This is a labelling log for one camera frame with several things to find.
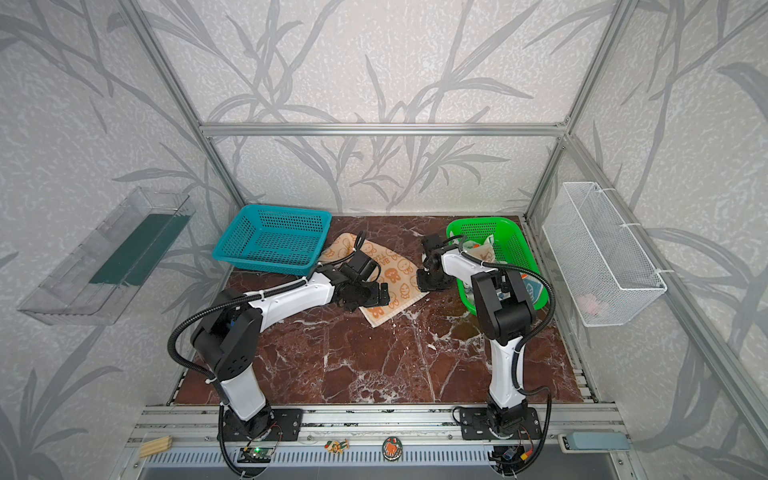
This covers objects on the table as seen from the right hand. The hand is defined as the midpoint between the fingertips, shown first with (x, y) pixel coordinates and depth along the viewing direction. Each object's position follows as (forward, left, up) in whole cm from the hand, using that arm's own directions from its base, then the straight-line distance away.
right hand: (425, 279), depth 100 cm
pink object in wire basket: (-19, -39, +20) cm, 48 cm away
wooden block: (-47, +68, +1) cm, 82 cm away
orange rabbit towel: (-2, +7, 0) cm, 7 cm away
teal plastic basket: (+18, +57, 0) cm, 59 cm away
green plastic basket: (+14, -31, +1) cm, 34 cm away
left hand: (-8, +14, +6) cm, 17 cm away
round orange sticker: (-47, +10, 0) cm, 48 cm away
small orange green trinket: (-47, +24, 0) cm, 53 cm away
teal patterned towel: (+9, -21, +4) cm, 23 cm away
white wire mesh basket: (-21, -35, +34) cm, 53 cm away
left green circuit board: (-48, +43, -2) cm, 65 cm away
